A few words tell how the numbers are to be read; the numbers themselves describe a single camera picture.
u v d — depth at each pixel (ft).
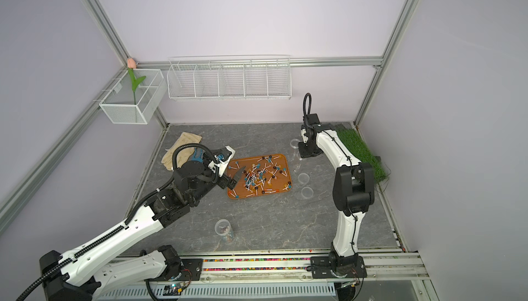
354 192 1.67
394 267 2.48
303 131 2.91
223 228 2.57
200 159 3.58
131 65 2.92
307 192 3.08
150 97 3.44
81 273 1.30
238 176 2.07
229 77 3.43
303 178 3.18
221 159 1.86
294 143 3.28
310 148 2.64
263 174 3.24
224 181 2.03
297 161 3.45
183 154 3.54
